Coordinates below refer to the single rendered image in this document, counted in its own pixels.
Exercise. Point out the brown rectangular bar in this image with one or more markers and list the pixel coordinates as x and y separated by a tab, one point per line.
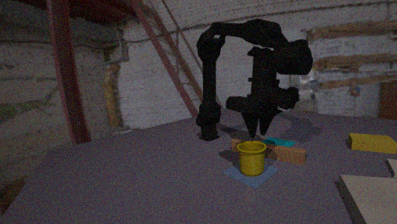
278	152

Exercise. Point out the yellow cup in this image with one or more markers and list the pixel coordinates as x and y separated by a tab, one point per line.
251	157

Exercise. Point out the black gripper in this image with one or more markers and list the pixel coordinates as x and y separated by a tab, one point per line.
251	107

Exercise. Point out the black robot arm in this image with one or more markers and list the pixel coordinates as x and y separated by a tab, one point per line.
288	58

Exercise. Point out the small yellow block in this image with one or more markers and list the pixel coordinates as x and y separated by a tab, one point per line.
376	143

